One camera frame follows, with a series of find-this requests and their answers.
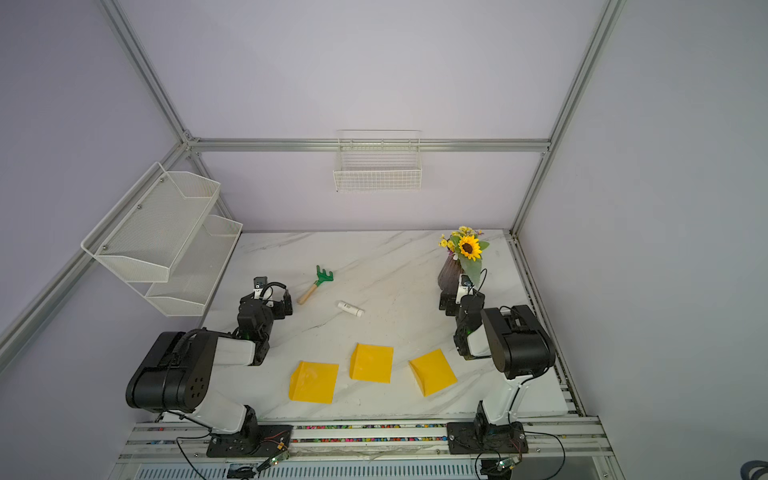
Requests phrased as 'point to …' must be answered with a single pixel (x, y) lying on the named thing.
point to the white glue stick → (350, 308)
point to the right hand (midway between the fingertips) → (462, 293)
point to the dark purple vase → (450, 273)
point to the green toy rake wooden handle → (322, 277)
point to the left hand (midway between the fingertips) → (272, 295)
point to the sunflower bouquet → (465, 244)
